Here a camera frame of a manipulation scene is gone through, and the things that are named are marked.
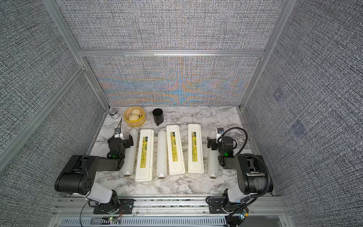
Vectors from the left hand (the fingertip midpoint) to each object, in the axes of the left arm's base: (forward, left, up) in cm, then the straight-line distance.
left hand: (124, 133), depth 92 cm
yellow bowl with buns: (+18, -4, -4) cm, 19 cm away
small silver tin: (+23, +13, -4) cm, 27 cm away
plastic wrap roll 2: (-13, -25, -5) cm, 29 cm away
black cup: (+18, -21, -2) cm, 27 cm away
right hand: (-1, -60, 0) cm, 60 cm away
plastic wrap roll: (-13, -6, -4) cm, 15 cm away
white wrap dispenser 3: (-20, -16, 0) cm, 26 cm away
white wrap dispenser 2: (-20, -34, -2) cm, 40 cm away
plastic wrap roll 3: (-16, -56, -4) cm, 59 cm away
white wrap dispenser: (-20, -45, -1) cm, 49 cm away
